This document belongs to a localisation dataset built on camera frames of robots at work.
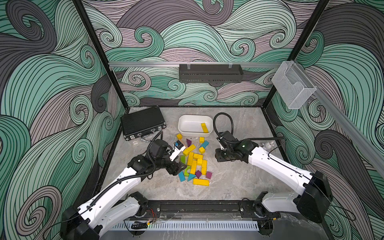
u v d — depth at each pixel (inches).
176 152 25.5
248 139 23.0
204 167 34.5
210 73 37.4
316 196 15.3
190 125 43.2
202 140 38.8
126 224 27.5
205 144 38.4
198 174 33.0
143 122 40.1
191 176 32.8
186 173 32.9
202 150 36.5
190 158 35.6
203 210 29.3
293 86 32.6
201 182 32.3
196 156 35.5
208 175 33.1
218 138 25.1
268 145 35.4
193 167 34.3
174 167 25.6
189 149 37.2
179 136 39.6
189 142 38.5
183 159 36.1
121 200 18.5
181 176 32.9
